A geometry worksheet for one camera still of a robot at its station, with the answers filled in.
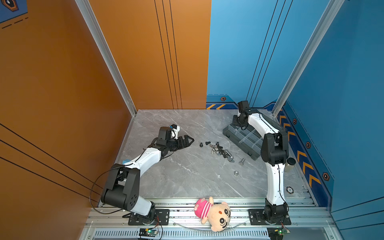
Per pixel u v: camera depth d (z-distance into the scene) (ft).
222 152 3.17
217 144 3.26
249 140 3.19
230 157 3.08
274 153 1.94
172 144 2.48
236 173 2.91
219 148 3.24
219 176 2.85
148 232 2.32
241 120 2.67
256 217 2.38
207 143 3.34
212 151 3.17
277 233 2.31
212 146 3.26
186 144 2.54
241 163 2.99
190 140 2.71
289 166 2.72
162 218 2.41
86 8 2.28
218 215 2.20
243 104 2.77
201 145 3.26
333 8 2.29
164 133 2.29
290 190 2.71
